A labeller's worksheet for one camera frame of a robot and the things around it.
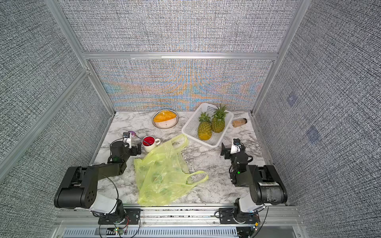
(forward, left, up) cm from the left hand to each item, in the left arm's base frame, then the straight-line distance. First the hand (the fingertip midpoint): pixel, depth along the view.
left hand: (135, 140), depth 93 cm
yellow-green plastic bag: (-20, -18, -7) cm, 27 cm away
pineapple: (+6, -45, +1) cm, 45 cm away
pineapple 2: (+9, -53, +5) cm, 54 cm away
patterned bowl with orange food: (+20, -17, -3) cm, 27 cm away
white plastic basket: (+11, -35, -3) cm, 37 cm away
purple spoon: (+2, 0, +4) cm, 4 cm away
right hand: (-4, -59, +4) cm, 60 cm away
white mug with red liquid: (+1, -8, -4) cm, 9 cm away
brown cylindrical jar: (+17, -71, -5) cm, 73 cm away
